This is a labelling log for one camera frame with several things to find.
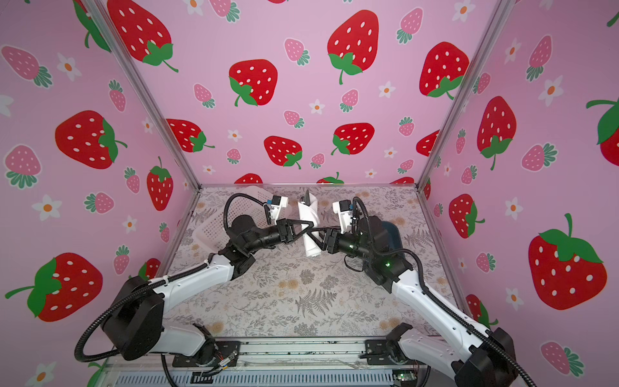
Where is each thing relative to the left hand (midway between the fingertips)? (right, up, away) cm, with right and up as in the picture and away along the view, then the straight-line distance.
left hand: (312, 227), depth 67 cm
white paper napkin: (-1, +3, +3) cm, 4 cm away
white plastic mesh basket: (-42, -2, +31) cm, 52 cm away
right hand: (-1, -1, 0) cm, 2 cm away
